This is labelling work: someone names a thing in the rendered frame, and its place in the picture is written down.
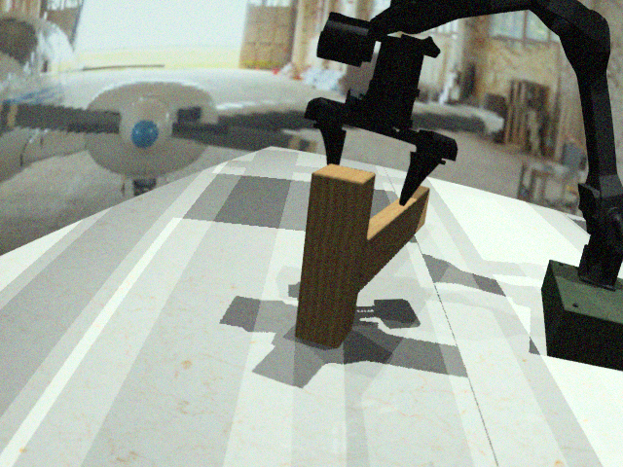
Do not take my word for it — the brown wooden board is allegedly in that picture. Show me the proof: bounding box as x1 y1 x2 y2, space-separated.
358 185 430 292

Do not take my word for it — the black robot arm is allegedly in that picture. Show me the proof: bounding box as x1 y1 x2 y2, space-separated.
316 0 623 292

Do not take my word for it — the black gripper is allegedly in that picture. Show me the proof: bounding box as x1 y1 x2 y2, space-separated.
304 70 458 206

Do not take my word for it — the wooden post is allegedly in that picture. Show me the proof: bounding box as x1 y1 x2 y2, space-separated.
295 163 376 348

